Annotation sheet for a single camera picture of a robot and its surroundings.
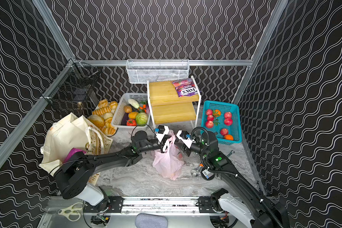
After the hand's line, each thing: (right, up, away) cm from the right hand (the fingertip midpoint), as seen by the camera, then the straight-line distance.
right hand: (176, 137), depth 73 cm
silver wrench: (+37, -12, +20) cm, 44 cm away
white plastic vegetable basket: (-42, +24, +39) cm, 62 cm away
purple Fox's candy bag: (+5, +27, +7) cm, 29 cm away
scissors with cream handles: (-53, -38, -1) cm, 65 cm away
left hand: (+3, -2, -4) cm, 5 cm away
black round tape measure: (+18, -23, +10) cm, 31 cm away
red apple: (+40, +8, +32) cm, 52 cm away
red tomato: (-32, +7, +29) cm, 44 cm away
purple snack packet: (-57, -8, +5) cm, 58 cm away
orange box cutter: (+16, -19, +14) cm, 28 cm away
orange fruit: (+35, -2, +21) cm, 41 cm away
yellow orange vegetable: (-32, +13, +33) cm, 48 cm away
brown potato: (-36, +17, +34) cm, 52 cm away
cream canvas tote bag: (-58, +2, +6) cm, 58 cm away
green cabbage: (-24, +10, +27) cm, 37 cm away
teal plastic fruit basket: (+38, +11, +39) cm, 56 cm away
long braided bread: (-59, +16, +40) cm, 73 cm away
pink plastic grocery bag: (-4, -10, -6) cm, 12 cm away
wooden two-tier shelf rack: (-5, +17, +24) cm, 30 cm away
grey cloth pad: (-15, -39, -6) cm, 42 cm away
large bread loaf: (-58, +9, +32) cm, 67 cm away
